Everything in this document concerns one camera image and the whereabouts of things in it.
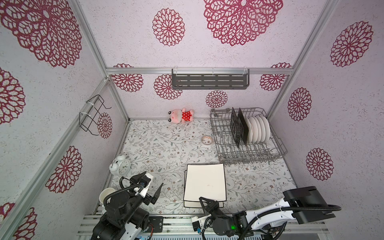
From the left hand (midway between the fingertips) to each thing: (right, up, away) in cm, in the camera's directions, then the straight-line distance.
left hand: (153, 180), depth 68 cm
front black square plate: (+50, +26, +38) cm, 68 cm away
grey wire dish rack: (+43, +9, +33) cm, 55 cm away
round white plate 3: (+61, +25, +26) cm, 71 cm away
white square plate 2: (+34, -16, +11) cm, 39 cm away
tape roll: (+29, +17, +39) cm, 51 cm away
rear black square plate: (+50, +26, +25) cm, 62 cm away
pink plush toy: (+8, +35, +47) cm, 59 cm away
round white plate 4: (+63, +24, +27) cm, 73 cm away
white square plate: (+25, -4, +13) cm, 29 cm away
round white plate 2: (+58, +24, +27) cm, 69 cm away
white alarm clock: (-22, +3, +15) cm, 27 cm away
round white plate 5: (+66, +24, +27) cm, 75 cm away
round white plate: (+55, +23, +27) cm, 65 cm away
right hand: (+23, -9, +5) cm, 25 cm away
